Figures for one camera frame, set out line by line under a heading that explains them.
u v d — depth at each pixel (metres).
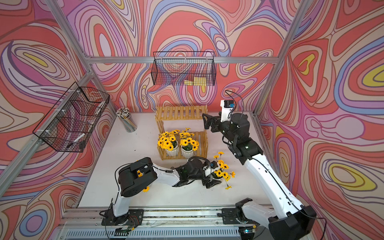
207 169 0.74
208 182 0.76
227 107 0.57
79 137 0.74
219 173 0.76
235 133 0.52
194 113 0.82
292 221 0.36
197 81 0.82
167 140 0.81
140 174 0.55
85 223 0.73
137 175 0.52
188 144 0.80
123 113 0.96
